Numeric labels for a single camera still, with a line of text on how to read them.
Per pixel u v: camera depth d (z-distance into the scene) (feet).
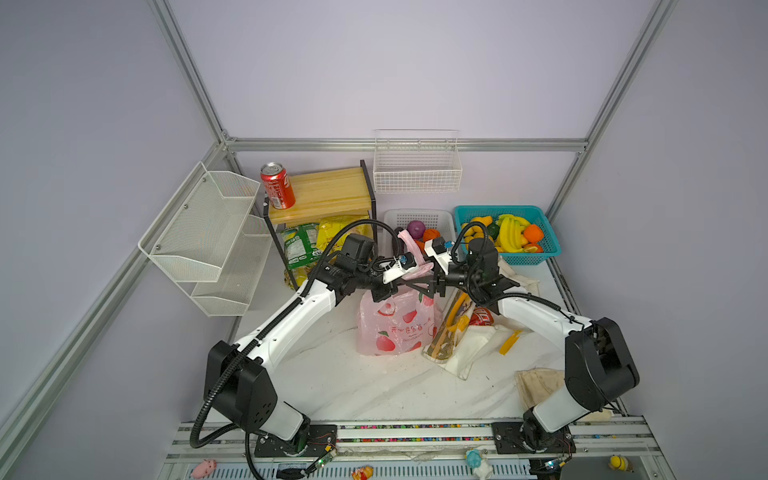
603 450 2.40
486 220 3.76
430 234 3.65
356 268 2.01
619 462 2.25
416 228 3.75
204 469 2.25
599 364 1.48
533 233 3.55
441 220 3.76
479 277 2.23
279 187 2.38
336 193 2.81
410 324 2.58
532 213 3.83
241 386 1.34
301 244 2.92
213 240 2.56
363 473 2.22
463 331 2.40
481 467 2.21
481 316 2.89
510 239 3.55
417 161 3.53
